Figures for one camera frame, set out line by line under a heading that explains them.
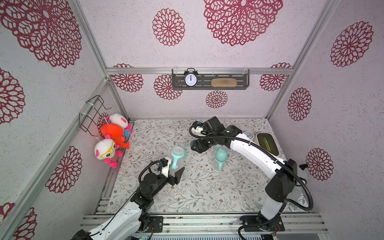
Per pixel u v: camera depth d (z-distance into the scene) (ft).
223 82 2.95
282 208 1.87
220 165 2.74
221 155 2.62
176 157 2.26
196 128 2.33
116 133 2.87
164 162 2.14
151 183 1.95
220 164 2.74
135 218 1.81
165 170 2.24
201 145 2.26
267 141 3.28
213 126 2.02
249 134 3.48
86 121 2.47
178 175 2.40
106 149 2.64
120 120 3.08
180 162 2.35
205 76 3.17
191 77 2.94
